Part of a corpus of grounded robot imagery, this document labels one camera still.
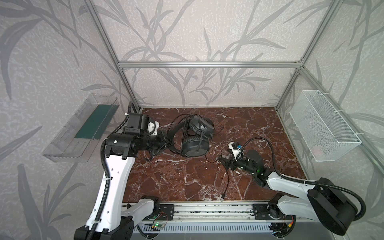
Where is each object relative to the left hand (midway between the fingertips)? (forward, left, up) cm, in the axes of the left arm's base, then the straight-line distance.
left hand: (176, 137), depth 63 cm
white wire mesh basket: (+1, -65, +1) cm, 65 cm away
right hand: (+5, -23, -21) cm, 32 cm away
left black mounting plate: (-24, +6, -31) cm, 40 cm away
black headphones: (+2, +1, -2) cm, 3 cm away
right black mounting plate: (-24, -42, -31) cm, 58 cm away
